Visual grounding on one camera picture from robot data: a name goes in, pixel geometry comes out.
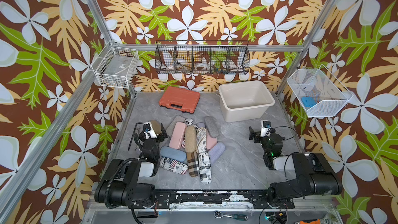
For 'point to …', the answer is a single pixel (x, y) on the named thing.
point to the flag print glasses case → (173, 165)
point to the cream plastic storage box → (246, 100)
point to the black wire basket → (202, 57)
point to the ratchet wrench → (218, 214)
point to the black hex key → (132, 137)
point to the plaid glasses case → (193, 164)
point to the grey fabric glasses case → (212, 126)
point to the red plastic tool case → (183, 99)
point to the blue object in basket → (308, 101)
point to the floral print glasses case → (201, 139)
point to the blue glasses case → (173, 153)
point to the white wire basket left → (115, 67)
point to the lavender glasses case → (215, 152)
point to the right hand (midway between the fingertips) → (258, 126)
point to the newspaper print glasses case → (205, 169)
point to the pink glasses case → (178, 135)
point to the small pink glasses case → (210, 141)
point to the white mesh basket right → (318, 92)
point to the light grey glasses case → (171, 125)
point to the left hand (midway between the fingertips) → (153, 124)
